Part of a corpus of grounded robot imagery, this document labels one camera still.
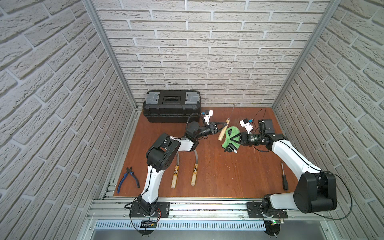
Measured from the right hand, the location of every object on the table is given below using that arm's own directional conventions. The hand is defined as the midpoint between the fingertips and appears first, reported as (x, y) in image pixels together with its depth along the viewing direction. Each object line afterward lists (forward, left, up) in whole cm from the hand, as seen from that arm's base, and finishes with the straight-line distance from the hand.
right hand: (233, 139), depth 81 cm
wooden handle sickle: (-11, +34, -15) cm, 39 cm away
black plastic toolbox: (+28, +36, +1) cm, 46 cm away
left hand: (+5, +2, +6) cm, 9 cm away
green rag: (+2, +2, +5) cm, 6 cm away
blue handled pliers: (-8, +62, -15) cm, 64 cm away
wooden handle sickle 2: (-10, +22, -15) cm, 29 cm away
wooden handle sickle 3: (+4, +6, +3) cm, 8 cm away
